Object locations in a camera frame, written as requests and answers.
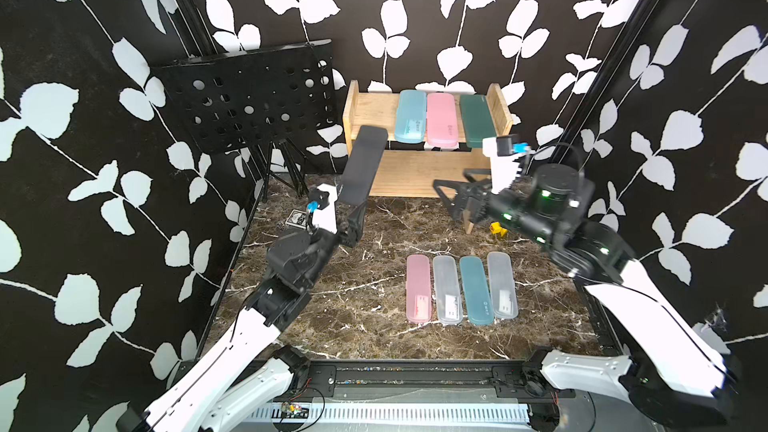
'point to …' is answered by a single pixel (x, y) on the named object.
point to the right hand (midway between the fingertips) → (446, 173)
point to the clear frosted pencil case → (503, 290)
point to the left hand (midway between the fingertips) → (353, 196)
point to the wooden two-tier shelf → (410, 169)
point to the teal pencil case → (477, 291)
